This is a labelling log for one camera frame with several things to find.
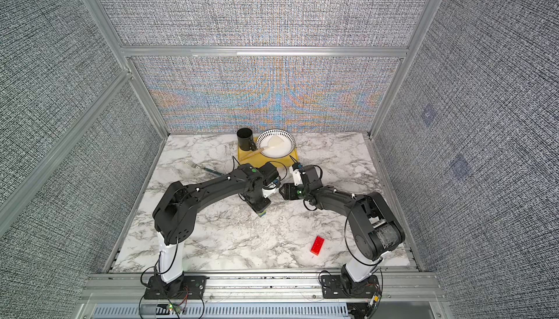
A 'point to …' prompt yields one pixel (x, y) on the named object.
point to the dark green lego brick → (262, 213)
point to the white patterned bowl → (282, 149)
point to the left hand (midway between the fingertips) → (263, 207)
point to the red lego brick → (316, 245)
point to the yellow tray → (263, 157)
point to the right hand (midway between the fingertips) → (285, 184)
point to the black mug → (245, 139)
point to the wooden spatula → (271, 143)
